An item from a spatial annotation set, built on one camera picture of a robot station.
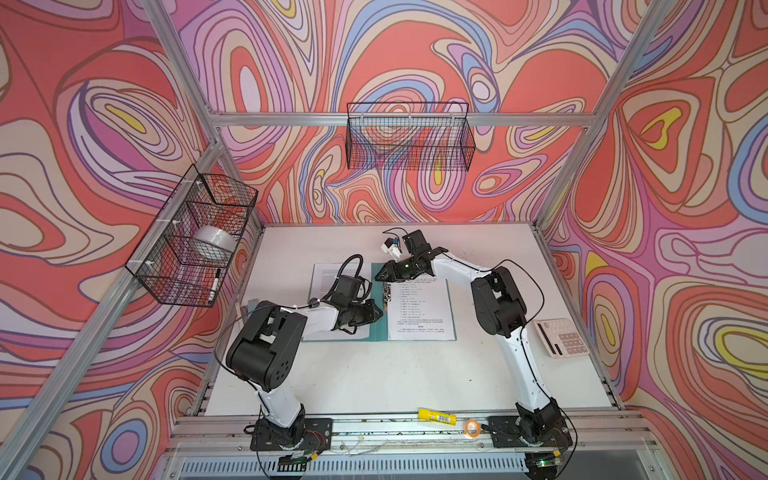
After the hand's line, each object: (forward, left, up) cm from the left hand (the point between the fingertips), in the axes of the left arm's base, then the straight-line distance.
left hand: (384, 312), depth 94 cm
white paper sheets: (+1, -12, -2) cm, 12 cm away
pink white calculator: (-9, -53, 0) cm, 54 cm away
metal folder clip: (+6, -1, 0) cm, 6 cm away
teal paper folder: (-5, +2, -2) cm, 6 cm away
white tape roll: (+4, +41, +31) cm, 52 cm away
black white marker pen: (-6, +41, +24) cm, 48 cm away
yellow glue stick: (-29, -12, 0) cm, 32 cm away
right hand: (+10, +1, +2) cm, 11 cm away
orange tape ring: (-32, -22, -2) cm, 39 cm away
